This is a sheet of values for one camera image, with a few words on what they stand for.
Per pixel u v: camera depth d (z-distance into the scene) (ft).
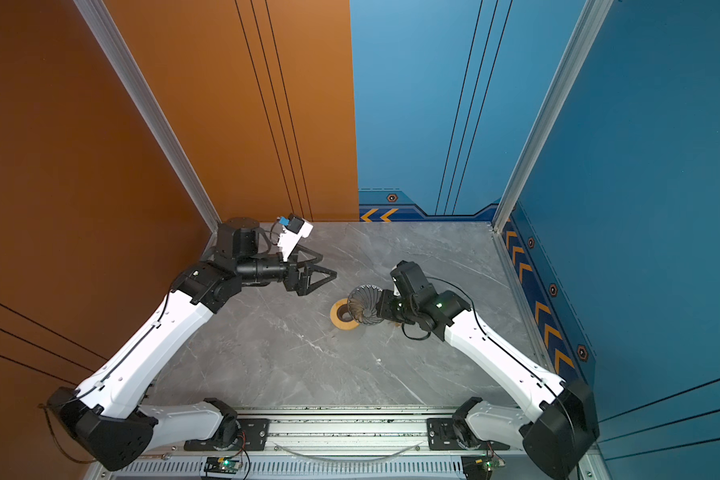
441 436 2.38
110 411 1.25
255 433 2.43
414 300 1.87
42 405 1.33
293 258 1.92
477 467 2.29
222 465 2.33
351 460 2.33
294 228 1.87
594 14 2.28
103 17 2.29
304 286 1.87
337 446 2.38
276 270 1.89
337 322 2.72
